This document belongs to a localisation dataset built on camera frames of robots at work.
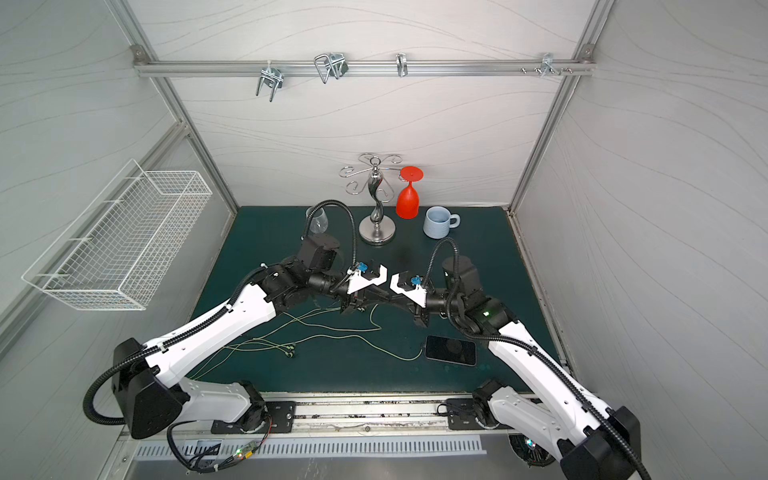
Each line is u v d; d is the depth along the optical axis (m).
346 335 0.87
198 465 0.68
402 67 0.78
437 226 1.11
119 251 0.69
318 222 1.01
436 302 0.61
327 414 0.75
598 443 0.38
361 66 0.77
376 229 1.12
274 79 0.80
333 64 0.76
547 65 0.77
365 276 0.57
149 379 0.39
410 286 0.57
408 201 0.98
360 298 0.60
